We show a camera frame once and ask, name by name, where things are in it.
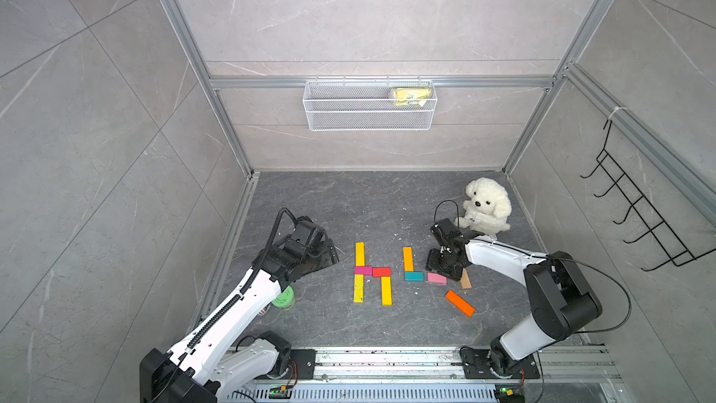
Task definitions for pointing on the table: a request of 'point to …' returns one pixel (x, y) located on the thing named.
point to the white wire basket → (365, 105)
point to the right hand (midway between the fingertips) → (435, 269)
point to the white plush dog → (488, 209)
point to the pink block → (436, 279)
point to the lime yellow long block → (359, 288)
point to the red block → (378, 272)
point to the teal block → (416, 276)
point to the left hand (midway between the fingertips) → (329, 250)
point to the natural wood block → (465, 280)
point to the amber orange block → (407, 259)
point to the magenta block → (363, 270)
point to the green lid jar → (285, 298)
